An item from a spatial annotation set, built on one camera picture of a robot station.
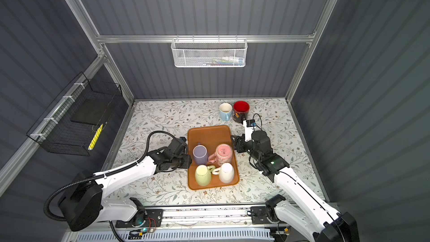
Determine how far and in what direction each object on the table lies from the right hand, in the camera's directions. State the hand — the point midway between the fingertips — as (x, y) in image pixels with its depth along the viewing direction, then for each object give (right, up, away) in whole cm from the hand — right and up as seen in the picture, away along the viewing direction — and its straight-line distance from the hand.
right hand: (238, 136), depth 78 cm
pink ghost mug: (-7, -9, +3) cm, 12 cm away
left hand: (-24, -13, +7) cm, 29 cm away
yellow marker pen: (-61, +1, -10) cm, 61 cm away
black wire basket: (-73, +7, -5) cm, 74 cm away
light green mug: (-17, -17, -2) cm, 24 cm away
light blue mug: (-5, +14, +27) cm, 31 cm away
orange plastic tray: (-14, -3, +24) cm, 28 cm away
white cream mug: (-6, -16, -1) cm, 17 cm away
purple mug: (-19, -10, +7) cm, 22 cm away
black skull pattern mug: (+4, +13, +24) cm, 27 cm away
